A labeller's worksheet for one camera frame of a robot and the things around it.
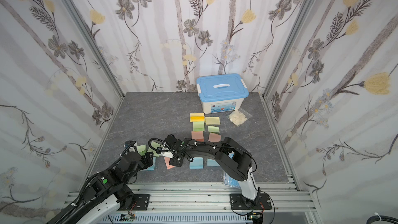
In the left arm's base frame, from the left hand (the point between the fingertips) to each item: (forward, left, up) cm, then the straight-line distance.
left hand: (150, 155), depth 79 cm
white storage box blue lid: (+40, -41, +4) cm, 58 cm away
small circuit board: (-26, +9, -10) cm, 29 cm away
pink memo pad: (+16, -25, -10) cm, 31 cm away
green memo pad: (+24, -25, -11) cm, 37 cm away
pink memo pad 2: (0, -7, -9) cm, 12 cm away
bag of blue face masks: (-11, -41, -10) cm, 44 cm away
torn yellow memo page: (+29, -35, -12) cm, 47 cm away
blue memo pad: (-3, -24, -7) cm, 26 cm away
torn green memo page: (+22, -35, -12) cm, 43 cm away
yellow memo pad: (+32, -24, -12) cm, 42 cm away
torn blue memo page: (-2, -33, -10) cm, 34 cm away
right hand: (+5, -12, -7) cm, 15 cm away
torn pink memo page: (+16, -35, -12) cm, 40 cm away
